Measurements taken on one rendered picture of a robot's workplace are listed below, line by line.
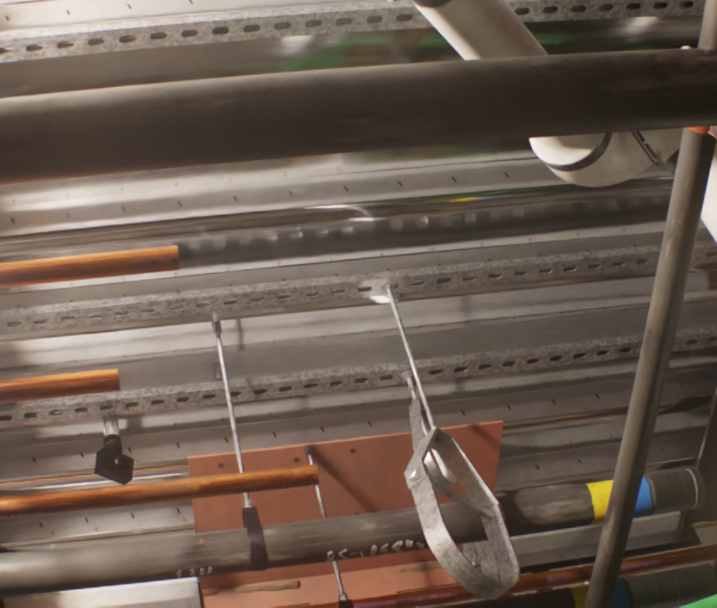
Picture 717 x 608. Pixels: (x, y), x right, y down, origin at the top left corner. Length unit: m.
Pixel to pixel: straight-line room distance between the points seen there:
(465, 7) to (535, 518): 1.04
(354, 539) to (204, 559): 0.25
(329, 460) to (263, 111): 1.62
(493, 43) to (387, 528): 0.94
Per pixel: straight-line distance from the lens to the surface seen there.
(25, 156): 1.41
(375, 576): 3.24
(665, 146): 2.00
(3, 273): 1.62
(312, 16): 2.29
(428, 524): 2.14
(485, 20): 1.68
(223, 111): 1.41
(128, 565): 2.30
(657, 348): 1.88
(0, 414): 2.76
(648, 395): 1.94
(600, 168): 1.98
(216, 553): 2.30
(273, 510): 3.04
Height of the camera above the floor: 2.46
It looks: 49 degrees up
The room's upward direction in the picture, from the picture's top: 17 degrees counter-clockwise
